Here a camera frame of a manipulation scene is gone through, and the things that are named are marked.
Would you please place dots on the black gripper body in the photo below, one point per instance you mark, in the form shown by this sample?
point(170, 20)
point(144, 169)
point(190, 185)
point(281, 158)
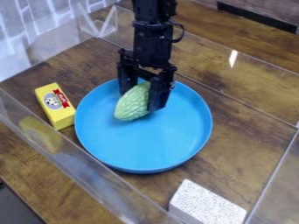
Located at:
point(153, 50)

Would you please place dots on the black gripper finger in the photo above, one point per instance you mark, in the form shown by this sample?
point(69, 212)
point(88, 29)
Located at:
point(128, 78)
point(161, 88)

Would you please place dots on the green bitter gourd toy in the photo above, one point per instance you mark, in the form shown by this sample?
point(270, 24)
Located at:
point(132, 106)

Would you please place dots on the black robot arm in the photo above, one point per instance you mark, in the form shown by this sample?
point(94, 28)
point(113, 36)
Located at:
point(154, 11)

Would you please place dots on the blue round tray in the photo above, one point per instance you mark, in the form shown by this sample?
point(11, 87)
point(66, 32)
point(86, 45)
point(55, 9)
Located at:
point(152, 144)

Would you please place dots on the yellow box with cow label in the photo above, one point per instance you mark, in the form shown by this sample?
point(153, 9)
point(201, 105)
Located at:
point(57, 105)

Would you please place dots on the white speckled foam block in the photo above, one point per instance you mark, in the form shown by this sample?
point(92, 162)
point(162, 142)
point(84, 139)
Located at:
point(198, 206)

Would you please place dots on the clear acrylic front wall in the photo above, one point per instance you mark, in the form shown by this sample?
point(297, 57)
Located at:
point(105, 186)

